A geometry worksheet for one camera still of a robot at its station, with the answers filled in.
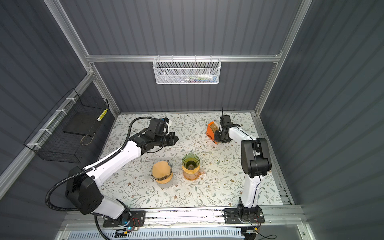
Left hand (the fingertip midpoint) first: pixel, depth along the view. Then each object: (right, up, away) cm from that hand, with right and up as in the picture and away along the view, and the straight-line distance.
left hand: (179, 138), depth 82 cm
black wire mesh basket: (-54, +3, -9) cm, 55 cm away
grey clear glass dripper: (-7, -19, -9) cm, 22 cm away
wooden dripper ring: (+7, -18, -2) cm, 19 cm away
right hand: (+26, -2, +18) cm, 32 cm away
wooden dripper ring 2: (-6, -22, -6) cm, 23 cm away
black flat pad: (-47, +8, -6) cm, 48 cm away
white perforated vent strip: (+29, -45, -11) cm, 55 cm away
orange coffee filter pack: (+20, +6, +18) cm, 27 cm away
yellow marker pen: (-42, +13, 0) cm, 44 cm away
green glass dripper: (+7, -13, +1) cm, 15 cm away
